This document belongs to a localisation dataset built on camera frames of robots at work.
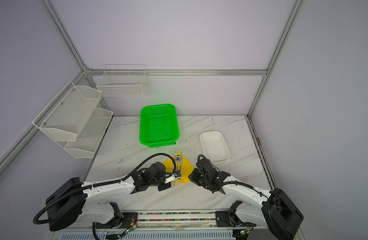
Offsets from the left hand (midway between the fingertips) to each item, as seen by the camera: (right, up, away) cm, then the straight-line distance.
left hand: (170, 177), depth 83 cm
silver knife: (+6, +6, +11) cm, 14 cm away
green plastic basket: (-13, +31, +31) cm, 46 cm away
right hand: (+9, +1, -2) cm, 10 cm away
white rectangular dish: (+28, +16, +18) cm, 37 cm away
